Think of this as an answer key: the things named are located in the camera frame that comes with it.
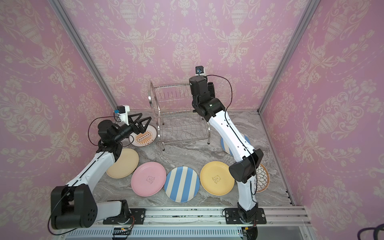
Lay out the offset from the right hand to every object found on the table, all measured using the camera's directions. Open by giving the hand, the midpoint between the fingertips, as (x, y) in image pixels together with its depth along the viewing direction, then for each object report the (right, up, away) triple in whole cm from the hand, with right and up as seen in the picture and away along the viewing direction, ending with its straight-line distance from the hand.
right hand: (207, 83), depth 73 cm
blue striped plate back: (+14, -36, +27) cm, 47 cm away
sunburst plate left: (-41, -30, +30) cm, 59 cm away
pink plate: (-34, -52, +13) cm, 63 cm away
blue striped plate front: (-14, -54, +12) cm, 57 cm away
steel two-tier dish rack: (-20, -17, +36) cm, 45 cm away
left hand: (-31, -17, +3) cm, 35 cm away
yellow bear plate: (+6, -52, +12) cm, 53 cm away
